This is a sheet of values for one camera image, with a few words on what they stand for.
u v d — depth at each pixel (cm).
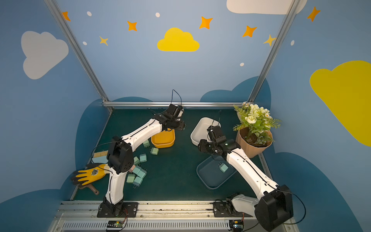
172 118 72
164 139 99
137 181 82
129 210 75
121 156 53
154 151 95
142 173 86
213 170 88
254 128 80
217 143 60
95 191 80
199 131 110
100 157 97
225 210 74
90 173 83
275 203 39
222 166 88
